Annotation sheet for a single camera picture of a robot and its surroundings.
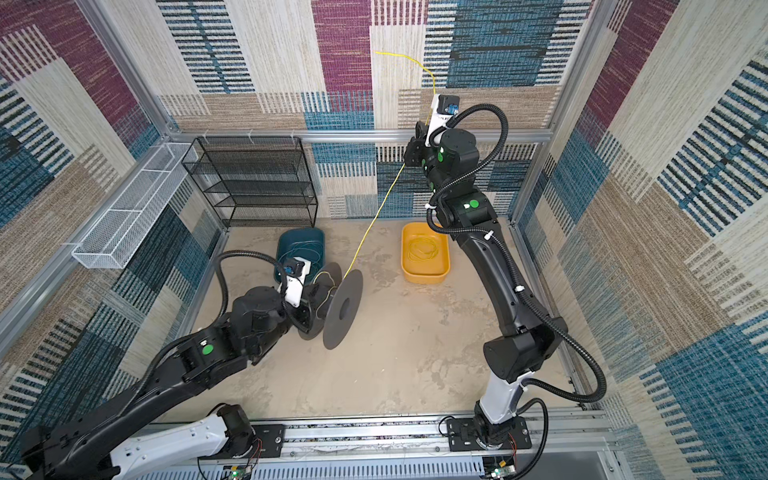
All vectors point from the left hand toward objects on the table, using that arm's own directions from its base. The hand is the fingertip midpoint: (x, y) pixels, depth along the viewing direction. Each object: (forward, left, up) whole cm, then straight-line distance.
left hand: (318, 283), depth 68 cm
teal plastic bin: (+37, +16, -24) cm, 47 cm away
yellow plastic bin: (+21, -30, -26) cm, 44 cm away
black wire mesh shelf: (+53, +32, -13) cm, 63 cm away
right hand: (+24, -23, +24) cm, 41 cm away
